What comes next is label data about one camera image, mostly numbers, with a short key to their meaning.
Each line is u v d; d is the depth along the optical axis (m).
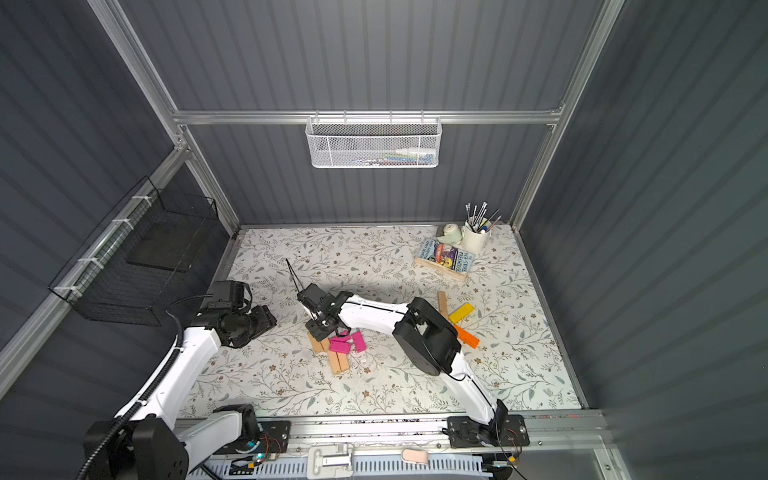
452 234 1.08
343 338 0.83
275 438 0.72
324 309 0.71
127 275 0.72
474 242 1.09
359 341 0.90
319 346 0.87
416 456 0.68
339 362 0.85
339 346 0.87
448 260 1.06
